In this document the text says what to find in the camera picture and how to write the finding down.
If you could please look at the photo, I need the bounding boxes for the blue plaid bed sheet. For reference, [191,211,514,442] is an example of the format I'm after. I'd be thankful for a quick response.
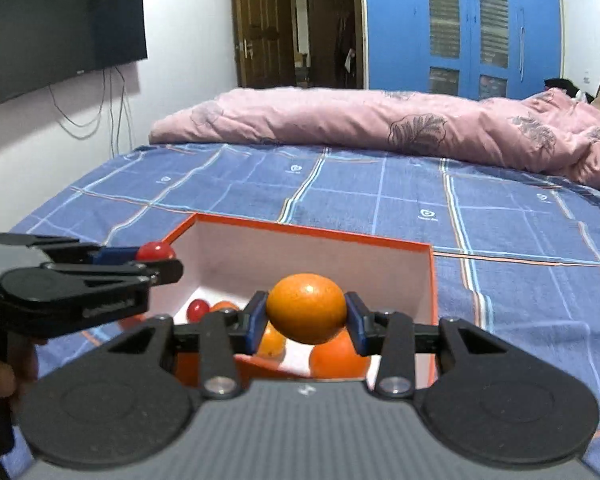
[10,142,600,463]

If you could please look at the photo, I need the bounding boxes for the blue wardrobe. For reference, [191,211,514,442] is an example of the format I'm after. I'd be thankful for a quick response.
[362,0,564,102]

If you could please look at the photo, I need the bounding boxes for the orange cardboard box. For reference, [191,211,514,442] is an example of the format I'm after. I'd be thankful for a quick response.
[122,212,438,391]

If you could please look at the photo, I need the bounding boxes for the large orange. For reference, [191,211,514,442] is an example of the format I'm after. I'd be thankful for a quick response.
[309,330,372,380]

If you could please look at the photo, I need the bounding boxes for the black wall television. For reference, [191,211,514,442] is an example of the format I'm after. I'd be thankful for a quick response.
[0,0,149,105]

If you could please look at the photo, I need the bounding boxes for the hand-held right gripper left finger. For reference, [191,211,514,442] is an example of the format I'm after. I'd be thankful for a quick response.
[107,290,270,402]

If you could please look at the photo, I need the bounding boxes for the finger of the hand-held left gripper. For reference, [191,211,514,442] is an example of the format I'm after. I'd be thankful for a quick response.
[0,232,142,266]
[0,259,184,339]

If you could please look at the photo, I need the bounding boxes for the black clothing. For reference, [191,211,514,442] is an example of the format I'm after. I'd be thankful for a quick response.
[545,77,597,104]

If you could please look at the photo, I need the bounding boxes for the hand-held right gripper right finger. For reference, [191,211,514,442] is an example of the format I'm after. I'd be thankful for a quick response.
[344,291,502,402]

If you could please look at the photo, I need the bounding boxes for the pink floral quilt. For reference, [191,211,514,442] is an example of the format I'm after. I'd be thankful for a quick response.
[149,87,600,191]

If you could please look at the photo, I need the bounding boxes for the brown wooden door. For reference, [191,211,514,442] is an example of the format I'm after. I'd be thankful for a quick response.
[230,0,298,89]

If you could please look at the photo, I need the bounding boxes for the person's left hand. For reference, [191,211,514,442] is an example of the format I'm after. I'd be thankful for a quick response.
[0,339,42,413]

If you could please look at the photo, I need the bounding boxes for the television cables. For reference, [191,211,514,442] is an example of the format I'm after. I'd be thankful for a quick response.
[47,64,134,157]

